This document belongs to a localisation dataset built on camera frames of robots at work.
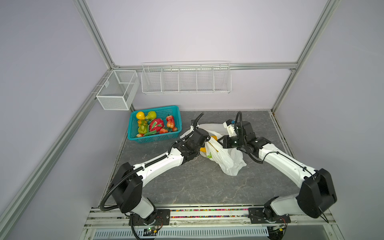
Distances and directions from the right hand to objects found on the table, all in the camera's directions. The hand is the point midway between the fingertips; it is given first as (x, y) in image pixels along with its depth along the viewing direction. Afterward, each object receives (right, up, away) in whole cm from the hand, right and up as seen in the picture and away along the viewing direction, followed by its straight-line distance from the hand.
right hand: (218, 141), depth 82 cm
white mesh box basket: (-66, +33, +19) cm, 76 cm away
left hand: (-11, +3, +1) cm, 11 cm away
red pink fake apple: (-32, +13, +28) cm, 45 cm away
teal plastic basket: (-56, +7, +20) cm, 60 cm away
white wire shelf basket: (-19, +40, +15) cm, 47 cm away
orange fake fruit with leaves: (-51, +11, +24) cm, 57 cm away
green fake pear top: (-44, +16, +23) cm, 53 cm away
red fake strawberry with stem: (-35, +5, +20) cm, 41 cm away
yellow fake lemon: (-52, +16, +23) cm, 59 cm away
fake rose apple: (-31, +10, +25) cm, 41 cm away
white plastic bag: (+4, -9, -7) cm, 12 cm away
